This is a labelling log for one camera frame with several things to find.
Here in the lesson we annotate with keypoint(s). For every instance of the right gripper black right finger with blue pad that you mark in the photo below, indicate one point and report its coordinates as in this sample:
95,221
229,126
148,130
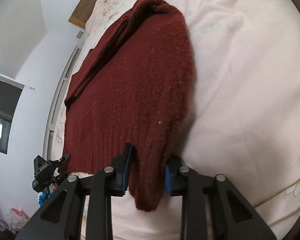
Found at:
212,207

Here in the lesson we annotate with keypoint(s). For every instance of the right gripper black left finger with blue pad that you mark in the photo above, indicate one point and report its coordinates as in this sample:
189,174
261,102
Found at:
60,217

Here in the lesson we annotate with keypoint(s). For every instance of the dark red knitted sweater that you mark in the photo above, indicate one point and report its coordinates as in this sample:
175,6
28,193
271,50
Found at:
133,87

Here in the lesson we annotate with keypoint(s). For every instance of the hand in blue glove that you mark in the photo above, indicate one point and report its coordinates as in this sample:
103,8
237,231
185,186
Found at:
46,193

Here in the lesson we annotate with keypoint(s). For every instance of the pink plastic bag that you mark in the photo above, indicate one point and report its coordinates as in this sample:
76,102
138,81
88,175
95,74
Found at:
17,219

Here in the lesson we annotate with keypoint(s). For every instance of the dark window with blind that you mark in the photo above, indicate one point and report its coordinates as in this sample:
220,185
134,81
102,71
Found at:
10,92

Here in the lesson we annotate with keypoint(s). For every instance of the cream floral duvet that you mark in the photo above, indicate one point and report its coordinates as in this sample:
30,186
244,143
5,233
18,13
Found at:
244,120

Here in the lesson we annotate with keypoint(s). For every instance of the wooden headboard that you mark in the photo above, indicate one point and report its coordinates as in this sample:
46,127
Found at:
82,13

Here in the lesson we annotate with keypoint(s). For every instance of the wall socket plate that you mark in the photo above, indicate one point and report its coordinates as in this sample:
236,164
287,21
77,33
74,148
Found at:
79,35

